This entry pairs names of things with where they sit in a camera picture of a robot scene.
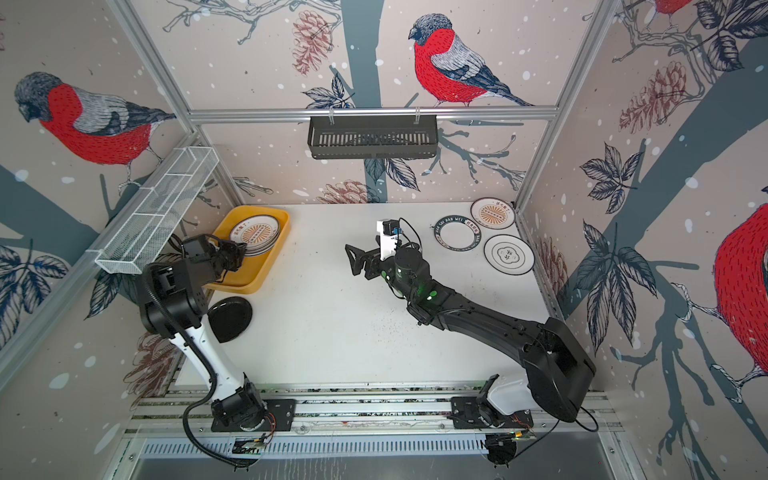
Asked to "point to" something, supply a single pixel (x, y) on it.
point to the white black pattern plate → (509, 254)
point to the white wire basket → (159, 208)
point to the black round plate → (229, 318)
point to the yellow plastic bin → (255, 269)
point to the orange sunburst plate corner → (493, 213)
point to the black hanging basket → (373, 137)
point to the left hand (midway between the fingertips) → (244, 239)
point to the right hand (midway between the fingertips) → (358, 246)
